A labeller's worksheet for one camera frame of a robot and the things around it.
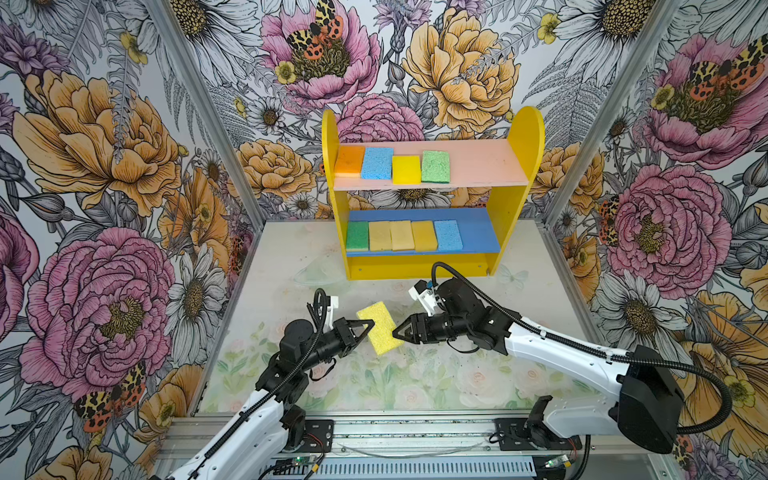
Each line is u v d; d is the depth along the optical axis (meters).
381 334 0.73
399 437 0.76
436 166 0.76
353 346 0.69
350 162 0.78
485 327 0.59
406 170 0.74
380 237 0.97
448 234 0.97
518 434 0.74
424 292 0.72
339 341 0.68
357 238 0.97
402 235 0.97
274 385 0.59
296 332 0.60
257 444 0.58
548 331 0.52
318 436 0.73
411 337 0.67
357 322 0.73
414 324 0.67
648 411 0.40
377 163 0.77
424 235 0.97
